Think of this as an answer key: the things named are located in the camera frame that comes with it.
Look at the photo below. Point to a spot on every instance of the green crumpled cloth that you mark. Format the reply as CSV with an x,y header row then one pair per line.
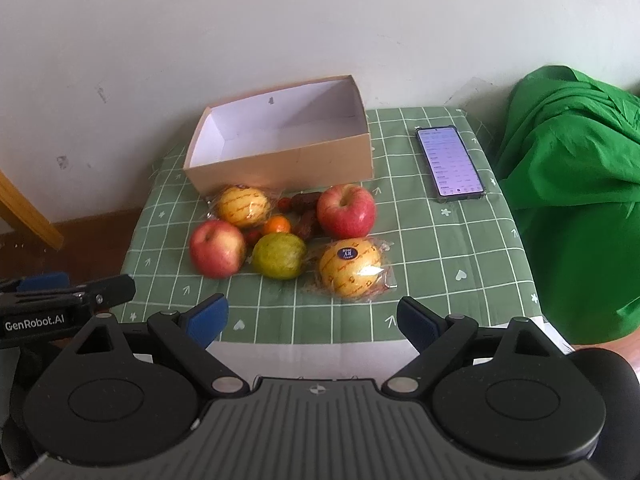
x,y
568,166

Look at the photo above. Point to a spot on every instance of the small orange tangerine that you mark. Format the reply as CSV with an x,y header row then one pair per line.
x,y
276,224

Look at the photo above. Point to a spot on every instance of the yellow orange front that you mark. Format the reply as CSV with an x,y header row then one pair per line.
x,y
352,270

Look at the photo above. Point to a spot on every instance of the green pear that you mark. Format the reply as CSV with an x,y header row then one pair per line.
x,y
280,256

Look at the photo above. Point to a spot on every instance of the yellow orange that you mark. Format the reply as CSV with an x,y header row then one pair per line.
x,y
244,206
352,270

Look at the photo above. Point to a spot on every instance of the smartphone with lit screen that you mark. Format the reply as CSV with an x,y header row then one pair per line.
x,y
453,172

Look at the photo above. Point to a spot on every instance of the dark brown date front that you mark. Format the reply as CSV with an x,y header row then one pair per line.
x,y
307,226

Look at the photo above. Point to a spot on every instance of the green checked tablecloth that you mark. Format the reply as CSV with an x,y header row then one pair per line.
x,y
456,257

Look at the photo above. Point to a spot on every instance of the tan cardboard box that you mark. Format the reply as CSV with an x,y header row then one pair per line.
x,y
307,135

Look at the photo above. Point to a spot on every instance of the small red fruit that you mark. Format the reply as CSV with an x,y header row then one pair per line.
x,y
252,236
285,204

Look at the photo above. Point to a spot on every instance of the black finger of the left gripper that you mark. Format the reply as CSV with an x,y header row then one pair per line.
x,y
107,293

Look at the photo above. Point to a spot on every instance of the right gripper black blue-padded own left finger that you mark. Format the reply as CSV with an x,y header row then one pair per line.
x,y
181,340

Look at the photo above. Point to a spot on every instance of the dark brown date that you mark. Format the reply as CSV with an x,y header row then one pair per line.
x,y
307,226
302,202

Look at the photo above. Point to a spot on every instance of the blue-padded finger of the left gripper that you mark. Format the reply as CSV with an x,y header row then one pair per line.
x,y
48,281

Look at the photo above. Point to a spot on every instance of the small red fruit front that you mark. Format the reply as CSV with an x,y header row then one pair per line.
x,y
252,236

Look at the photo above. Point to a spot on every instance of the yellow wooden furniture leg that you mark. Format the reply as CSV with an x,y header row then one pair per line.
x,y
21,215

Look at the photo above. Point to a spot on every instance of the right gripper black blue-padded own right finger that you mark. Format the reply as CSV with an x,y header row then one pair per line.
x,y
442,344

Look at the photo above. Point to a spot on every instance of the red apple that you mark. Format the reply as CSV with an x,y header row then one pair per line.
x,y
346,211
217,249

